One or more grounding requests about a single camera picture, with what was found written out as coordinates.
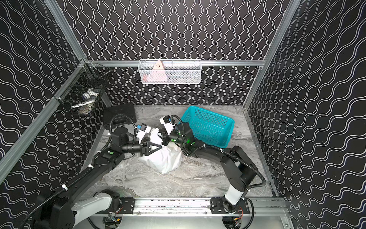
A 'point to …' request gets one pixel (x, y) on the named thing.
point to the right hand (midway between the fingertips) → (153, 131)
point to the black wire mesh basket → (82, 91)
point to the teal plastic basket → (210, 128)
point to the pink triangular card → (157, 73)
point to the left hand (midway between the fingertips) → (159, 144)
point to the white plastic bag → (167, 159)
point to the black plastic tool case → (108, 112)
